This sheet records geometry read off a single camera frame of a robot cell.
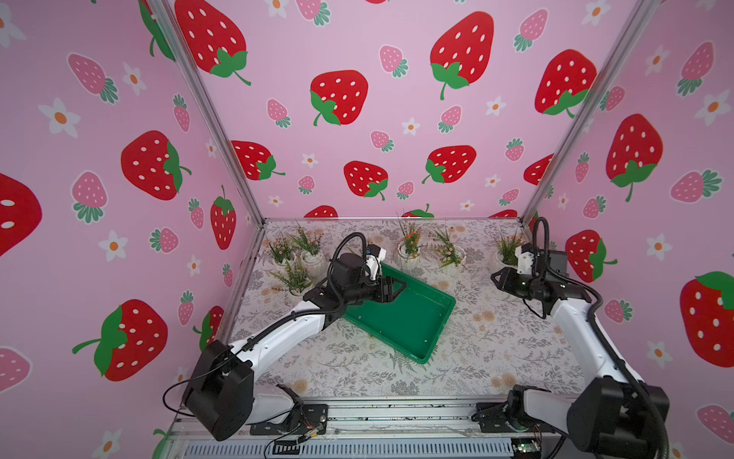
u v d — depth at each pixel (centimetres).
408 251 101
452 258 95
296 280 90
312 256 101
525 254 75
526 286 70
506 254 98
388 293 70
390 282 70
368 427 73
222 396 41
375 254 72
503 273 78
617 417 39
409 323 92
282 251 96
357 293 67
